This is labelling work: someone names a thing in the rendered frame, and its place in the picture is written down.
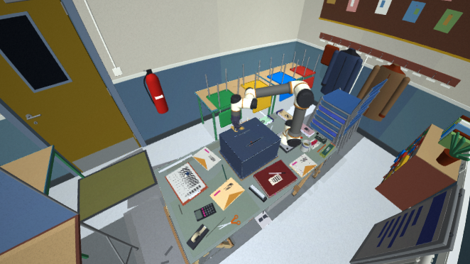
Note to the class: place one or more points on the green and white card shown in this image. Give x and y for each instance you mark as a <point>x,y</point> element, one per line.
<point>266,119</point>

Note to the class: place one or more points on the wooden green-legged table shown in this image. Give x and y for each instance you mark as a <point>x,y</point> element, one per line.
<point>205,97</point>

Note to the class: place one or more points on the green chair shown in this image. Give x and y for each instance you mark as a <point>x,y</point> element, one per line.
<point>222,101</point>

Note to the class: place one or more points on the dark blue ballot box body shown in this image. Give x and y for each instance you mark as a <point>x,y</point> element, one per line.
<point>253,161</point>

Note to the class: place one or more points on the green pencil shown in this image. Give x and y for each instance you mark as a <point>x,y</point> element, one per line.
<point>224,171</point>

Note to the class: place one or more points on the blue chair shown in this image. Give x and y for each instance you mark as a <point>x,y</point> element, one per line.
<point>281,79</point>

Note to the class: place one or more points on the black calculator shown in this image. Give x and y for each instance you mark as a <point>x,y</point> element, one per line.
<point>205,211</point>

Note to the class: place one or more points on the wooden green-framed table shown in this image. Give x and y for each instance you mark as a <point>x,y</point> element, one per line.
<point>31,169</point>

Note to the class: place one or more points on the blue-topped wooden cabinet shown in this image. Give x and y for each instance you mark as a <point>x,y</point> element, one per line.
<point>36,224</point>

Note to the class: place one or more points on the brown notice board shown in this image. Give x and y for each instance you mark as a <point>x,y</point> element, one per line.
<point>396,25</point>

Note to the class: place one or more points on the brown coat hook rail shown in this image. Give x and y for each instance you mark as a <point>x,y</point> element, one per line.
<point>433,74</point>

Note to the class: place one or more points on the olive green board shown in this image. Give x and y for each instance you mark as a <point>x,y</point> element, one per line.
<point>114,183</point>

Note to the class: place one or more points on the pink and white box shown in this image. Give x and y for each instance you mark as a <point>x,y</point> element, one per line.
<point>307,130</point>

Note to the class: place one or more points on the black and silver stapler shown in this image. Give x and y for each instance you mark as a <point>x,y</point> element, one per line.
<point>257,193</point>

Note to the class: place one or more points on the blue stacked letter trays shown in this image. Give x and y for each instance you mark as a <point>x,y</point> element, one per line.
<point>338,117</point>

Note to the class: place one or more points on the yellow door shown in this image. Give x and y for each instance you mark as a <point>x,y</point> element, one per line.
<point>73,95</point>

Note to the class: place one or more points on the green book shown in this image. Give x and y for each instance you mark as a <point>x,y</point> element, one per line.
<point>328,150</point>

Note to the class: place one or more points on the black tape dispenser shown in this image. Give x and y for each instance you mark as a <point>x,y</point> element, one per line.
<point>197,236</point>

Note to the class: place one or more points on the grey framed blue chart board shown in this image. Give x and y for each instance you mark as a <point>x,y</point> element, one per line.
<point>411,227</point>

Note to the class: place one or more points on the red chair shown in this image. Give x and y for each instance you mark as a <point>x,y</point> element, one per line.
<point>304,71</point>

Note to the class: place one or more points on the white wall switch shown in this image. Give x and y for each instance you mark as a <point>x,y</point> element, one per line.
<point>117,71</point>

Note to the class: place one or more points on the red-framed black patterned sheet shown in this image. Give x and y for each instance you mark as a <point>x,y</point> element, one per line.
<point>185,182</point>

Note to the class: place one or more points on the red-brown bag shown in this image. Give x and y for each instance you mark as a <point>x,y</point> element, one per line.
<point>329,54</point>

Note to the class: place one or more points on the dark pen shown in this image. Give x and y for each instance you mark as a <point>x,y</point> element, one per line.
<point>180,209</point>

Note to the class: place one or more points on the green potted plant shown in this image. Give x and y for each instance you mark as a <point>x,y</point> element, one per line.
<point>453,146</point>

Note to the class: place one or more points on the white ruler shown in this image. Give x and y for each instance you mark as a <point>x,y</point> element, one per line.
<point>174,165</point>

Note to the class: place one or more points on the red fire extinguisher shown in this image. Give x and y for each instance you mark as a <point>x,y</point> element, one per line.
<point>156,91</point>

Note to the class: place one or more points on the white note paper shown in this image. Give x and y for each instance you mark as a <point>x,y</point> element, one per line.
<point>275,178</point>

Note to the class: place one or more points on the dark blue ballot box lid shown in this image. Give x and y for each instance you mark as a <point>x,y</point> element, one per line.
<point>244,135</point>

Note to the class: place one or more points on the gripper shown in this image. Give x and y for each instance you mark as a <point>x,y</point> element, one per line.
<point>235,119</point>

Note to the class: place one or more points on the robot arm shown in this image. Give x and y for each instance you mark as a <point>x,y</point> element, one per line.
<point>299,110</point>

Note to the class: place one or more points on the yellow chair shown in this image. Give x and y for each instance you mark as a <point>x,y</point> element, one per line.
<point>257,90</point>

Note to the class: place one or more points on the wooden bookshelf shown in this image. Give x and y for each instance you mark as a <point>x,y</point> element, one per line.
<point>418,176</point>

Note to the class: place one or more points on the orange key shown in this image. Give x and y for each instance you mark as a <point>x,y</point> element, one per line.
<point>239,129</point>

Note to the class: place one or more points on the brown coat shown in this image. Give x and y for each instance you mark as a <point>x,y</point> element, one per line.
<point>385,91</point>

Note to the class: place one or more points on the wooden trestle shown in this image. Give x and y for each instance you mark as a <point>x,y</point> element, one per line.
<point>304,180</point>
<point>224,243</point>

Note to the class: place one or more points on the dark red folder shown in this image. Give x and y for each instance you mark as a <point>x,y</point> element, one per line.
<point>282,180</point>

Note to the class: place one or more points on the white mug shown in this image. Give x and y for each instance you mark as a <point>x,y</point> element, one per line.
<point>305,146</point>

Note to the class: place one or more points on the grey base plate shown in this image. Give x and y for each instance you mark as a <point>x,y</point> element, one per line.
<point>285,147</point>

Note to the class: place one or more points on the navy blue coat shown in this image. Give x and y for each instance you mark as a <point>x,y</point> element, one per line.
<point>341,71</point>

